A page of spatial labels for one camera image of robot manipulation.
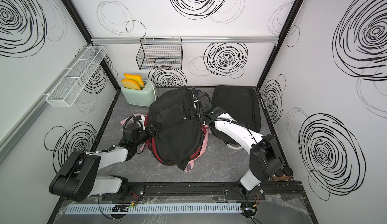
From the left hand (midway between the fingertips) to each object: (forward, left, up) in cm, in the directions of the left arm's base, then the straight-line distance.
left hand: (157, 126), depth 89 cm
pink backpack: (-21, -20, -7) cm, 30 cm away
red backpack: (-6, -15, +4) cm, 17 cm away
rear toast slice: (+27, +16, +13) cm, 34 cm away
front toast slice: (+23, +20, +12) cm, 32 cm away
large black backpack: (+20, -54, 0) cm, 58 cm away
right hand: (+5, -21, +12) cm, 24 cm away
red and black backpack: (+18, -9, +10) cm, 22 cm away
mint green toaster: (+21, +13, +2) cm, 25 cm away
